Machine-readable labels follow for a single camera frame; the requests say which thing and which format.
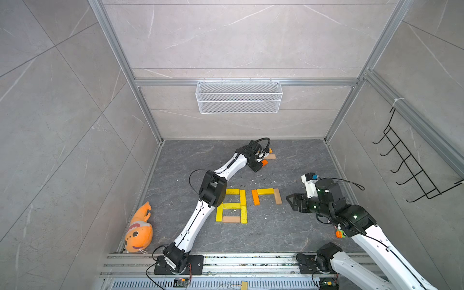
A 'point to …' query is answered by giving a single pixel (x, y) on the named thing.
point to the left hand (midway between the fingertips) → (262, 163)
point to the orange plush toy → (139, 232)
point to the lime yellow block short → (243, 197)
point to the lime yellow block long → (232, 206)
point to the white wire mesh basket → (238, 97)
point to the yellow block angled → (269, 191)
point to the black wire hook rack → (427, 186)
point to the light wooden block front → (278, 196)
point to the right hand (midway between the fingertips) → (295, 197)
